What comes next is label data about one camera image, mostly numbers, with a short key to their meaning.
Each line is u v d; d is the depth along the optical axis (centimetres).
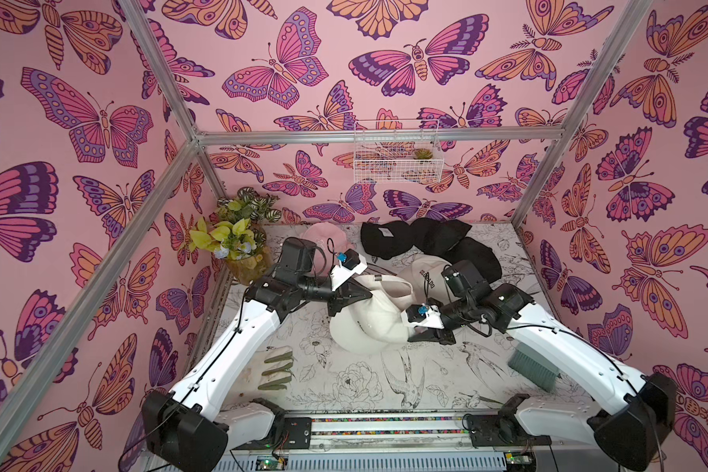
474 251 104
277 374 83
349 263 58
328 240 105
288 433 73
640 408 38
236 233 86
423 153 92
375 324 66
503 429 67
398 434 75
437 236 112
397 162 106
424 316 59
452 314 62
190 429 37
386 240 113
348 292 62
